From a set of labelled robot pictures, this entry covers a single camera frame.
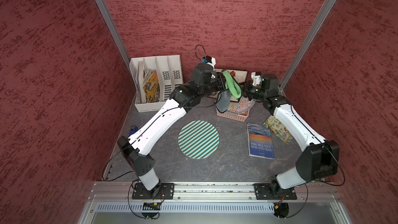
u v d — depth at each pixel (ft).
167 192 2.43
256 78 2.43
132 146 1.37
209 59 1.92
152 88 3.25
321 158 1.38
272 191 2.21
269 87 2.00
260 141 2.98
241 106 3.30
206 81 1.63
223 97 2.27
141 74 3.03
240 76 2.67
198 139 3.01
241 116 3.14
